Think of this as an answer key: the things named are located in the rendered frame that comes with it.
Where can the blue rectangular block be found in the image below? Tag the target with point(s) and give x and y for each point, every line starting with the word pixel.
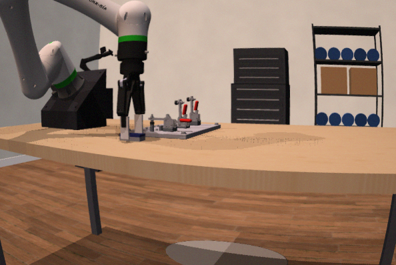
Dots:
pixel 134 137

